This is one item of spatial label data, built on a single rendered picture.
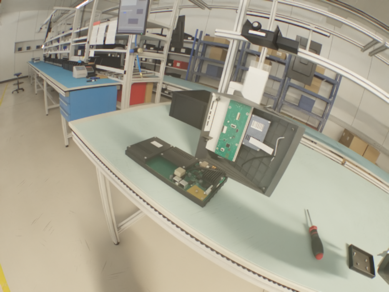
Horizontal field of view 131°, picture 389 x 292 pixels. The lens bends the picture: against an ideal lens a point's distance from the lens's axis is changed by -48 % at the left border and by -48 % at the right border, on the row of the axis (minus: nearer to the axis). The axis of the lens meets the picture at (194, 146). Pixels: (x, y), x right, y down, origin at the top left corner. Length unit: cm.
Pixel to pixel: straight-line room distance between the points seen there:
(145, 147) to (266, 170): 33
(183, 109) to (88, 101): 126
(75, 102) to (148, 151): 141
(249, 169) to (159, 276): 105
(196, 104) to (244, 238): 55
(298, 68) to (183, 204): 209
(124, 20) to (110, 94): 81
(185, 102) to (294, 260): 68
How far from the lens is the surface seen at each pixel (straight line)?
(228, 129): 44
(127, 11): 166
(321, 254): 42
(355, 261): 55
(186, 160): 45
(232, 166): 53
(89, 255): 143
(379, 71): 515
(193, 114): 73
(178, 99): 77
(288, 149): 42
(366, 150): 398
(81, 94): 180
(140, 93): 226
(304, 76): 228
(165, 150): 48
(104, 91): 190
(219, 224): 36
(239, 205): 41
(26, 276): 158
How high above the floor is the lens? 127
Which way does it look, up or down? 28 degrees down
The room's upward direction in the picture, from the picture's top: 14 degrees clockwise
